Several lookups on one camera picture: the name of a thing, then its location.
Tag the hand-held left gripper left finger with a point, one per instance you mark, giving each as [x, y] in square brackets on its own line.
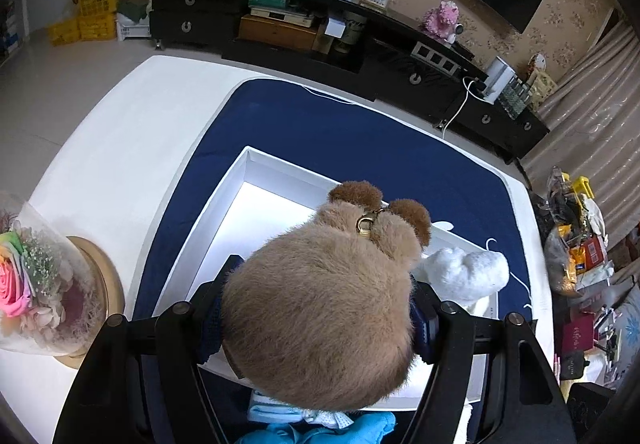
[210, 329]

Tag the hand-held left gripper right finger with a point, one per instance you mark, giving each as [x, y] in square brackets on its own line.
[424, 324]

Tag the white fluffy knit cloth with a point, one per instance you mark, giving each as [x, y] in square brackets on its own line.
[465, 274]

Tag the brown plush toy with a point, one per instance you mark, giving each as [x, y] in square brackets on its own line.
[320, 304]

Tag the light blue mesh cloth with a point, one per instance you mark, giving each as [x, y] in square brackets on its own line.
[280, 411]

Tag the white cardboard box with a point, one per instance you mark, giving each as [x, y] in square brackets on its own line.
[260, 224]

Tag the teal cloth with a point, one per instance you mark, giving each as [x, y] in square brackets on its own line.
[320, 434]

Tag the red gift box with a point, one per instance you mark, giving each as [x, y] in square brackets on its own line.
[578, 331]

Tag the dark gift box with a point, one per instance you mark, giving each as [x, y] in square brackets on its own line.
[573, 365]

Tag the plastic bag of toys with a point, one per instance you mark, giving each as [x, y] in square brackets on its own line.
[570, 249]

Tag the glass dome rose ornament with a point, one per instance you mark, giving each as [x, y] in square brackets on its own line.
[45, 274]

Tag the navy blue table mat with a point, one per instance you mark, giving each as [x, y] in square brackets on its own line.
[350, 134]

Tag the yellow toy excavator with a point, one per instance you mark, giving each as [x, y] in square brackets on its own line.
[579, 188]

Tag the pack of glass bottles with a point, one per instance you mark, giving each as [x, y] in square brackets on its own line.
[516, 96]

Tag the white tall appliance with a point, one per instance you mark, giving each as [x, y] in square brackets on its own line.
[498, 79]

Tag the beige curtain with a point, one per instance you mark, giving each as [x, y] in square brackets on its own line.
[590, 124]

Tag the grey power strip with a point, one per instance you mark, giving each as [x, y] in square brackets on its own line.
[434, 56]

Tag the yellow bag with doll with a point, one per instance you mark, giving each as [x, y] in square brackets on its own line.
[541, 81]

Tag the printed bucket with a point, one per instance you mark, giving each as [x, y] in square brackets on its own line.
[354, 31]

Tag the orange wooden box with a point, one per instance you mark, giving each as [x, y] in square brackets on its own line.
[275, 33]

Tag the pink plush animal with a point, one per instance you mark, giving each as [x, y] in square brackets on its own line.
[440, 19]

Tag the small white cube box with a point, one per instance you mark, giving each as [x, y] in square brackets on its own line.
[335, 29]

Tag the long black cabinet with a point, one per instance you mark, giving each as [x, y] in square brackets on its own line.
[200, 6]

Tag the stack of flat devices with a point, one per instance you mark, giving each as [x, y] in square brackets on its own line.
[280, 11]

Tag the stacked blue white boxes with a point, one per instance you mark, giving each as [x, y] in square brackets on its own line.
[10, 31]

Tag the small white camera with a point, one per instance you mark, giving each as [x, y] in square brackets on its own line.
[456, 33]

